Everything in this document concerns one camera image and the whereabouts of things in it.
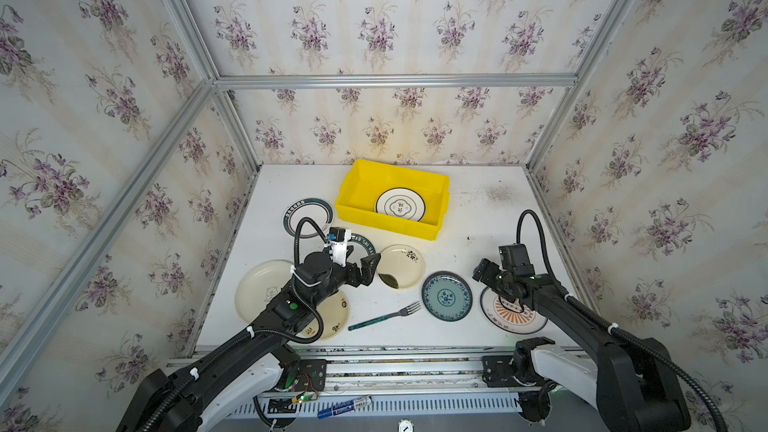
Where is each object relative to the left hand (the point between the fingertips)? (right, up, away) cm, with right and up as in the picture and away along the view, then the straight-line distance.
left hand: (366, 249), depth 77 cm
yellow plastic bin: (-3, +20, +40) cm, 45 cm away
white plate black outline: (+11, +11, +30) cm, 34 cm away
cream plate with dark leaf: (+10, -8, +14) cm, 19 cm away
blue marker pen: (-4, -35, -9) cm, 36 cm away
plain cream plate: (-34, -14, +13) cm, 39 cm away
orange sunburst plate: (+39, -20, +2) cm, 44 cm away
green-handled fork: (+11, -19, +6) cm, 23 cm away
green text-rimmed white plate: (-3, -3, +20) cm, 20 cm away
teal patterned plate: (+23, -16, +9) cm, 29 cm away
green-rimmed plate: (-20, +9, +30) cm, 37 cm away
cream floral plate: (-9, -19, +7) cm, 23 cm away
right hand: (+34, -11, +11) cm, 38 cm away
